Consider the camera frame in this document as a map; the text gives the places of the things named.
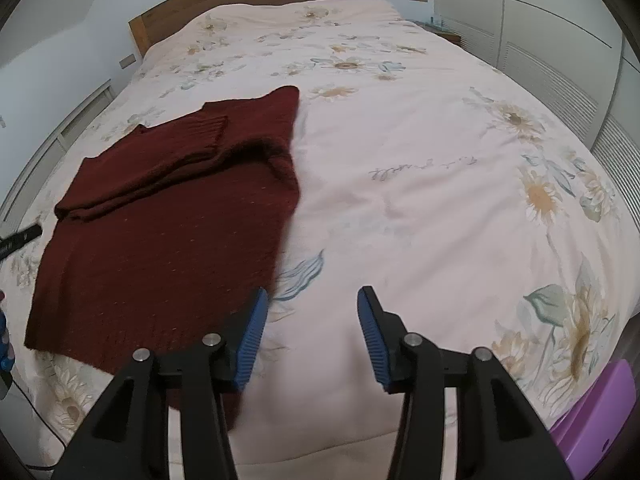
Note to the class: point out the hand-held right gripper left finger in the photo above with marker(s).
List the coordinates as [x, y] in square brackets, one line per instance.
[252, 340]

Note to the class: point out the dark red knit sweater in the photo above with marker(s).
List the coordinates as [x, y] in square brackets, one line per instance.
[165, 240]

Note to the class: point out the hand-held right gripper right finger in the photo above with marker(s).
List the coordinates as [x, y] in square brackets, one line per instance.
[372, 340]

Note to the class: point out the white wardrobe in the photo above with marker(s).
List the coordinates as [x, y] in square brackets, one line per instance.
[550, 20]

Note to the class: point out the purple plastic stool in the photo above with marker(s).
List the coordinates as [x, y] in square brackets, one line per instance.
[595, 420]

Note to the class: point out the bed with floral duvet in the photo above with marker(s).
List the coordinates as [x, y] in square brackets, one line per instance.
[425, 200]

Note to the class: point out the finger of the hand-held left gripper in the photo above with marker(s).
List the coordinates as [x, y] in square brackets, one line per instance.
[20, 240]

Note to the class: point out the small items on nightstand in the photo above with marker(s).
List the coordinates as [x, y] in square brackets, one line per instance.
[436, 22]

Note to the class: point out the wooden nightstand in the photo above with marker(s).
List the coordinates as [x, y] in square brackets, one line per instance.
[447, 36]

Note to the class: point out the white low slatted cabinet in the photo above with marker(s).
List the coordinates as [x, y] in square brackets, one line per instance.
[75, 120]

